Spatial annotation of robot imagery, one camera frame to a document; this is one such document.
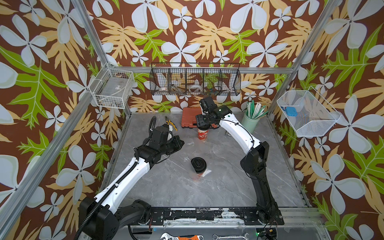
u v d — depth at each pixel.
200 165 0.73
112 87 0.86
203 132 0.92
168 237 0.68
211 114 0.64
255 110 1.00
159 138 0.57
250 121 0.99
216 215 0.75
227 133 0.63
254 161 0.56
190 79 0.98
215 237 0.69
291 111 0.86
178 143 0.67
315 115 0.78
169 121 1.15
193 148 0.79
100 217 0.38
